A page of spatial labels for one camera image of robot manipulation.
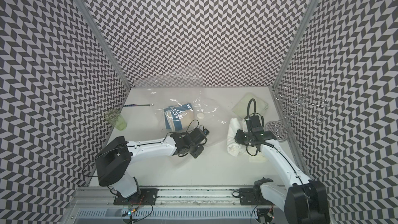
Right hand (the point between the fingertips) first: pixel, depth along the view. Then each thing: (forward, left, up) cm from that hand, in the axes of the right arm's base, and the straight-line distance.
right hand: (237, 140), depth 83 cm
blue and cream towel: (+17, +34, -2) cm, 38 cm away
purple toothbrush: (+29, +66, -4) cm, 73 cm away
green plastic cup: (+14, +72, +3) cm, 73 cm away
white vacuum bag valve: (+21, +21, -7) cm, 30 cm away
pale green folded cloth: (+28, -8, -8) cm, 30 cm away
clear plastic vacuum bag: (+15, +52, -6) cm, 55 cm away
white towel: (-6, +2, +3) cm, 7 cm away
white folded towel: (-7, -12, -10) cm, 17 cm away
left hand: (-2, +22, -5) cm, 22 cm away
